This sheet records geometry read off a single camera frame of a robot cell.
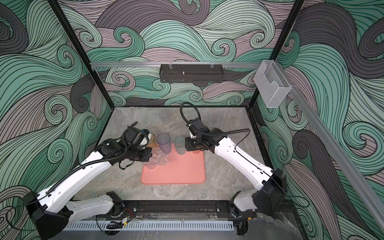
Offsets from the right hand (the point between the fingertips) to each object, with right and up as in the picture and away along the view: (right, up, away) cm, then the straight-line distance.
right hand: (186, 145), depth 75 cm
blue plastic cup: (-14, +1, +14) cm, 20 cm away
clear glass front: (-15, -7, +2) cm, 17 cm away
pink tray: (+1, -17, +14) cm, 22 cm away
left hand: (-17, -3, -2) cm, 18 cm away
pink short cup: (+5, -2, -6) cm, 8 cm away
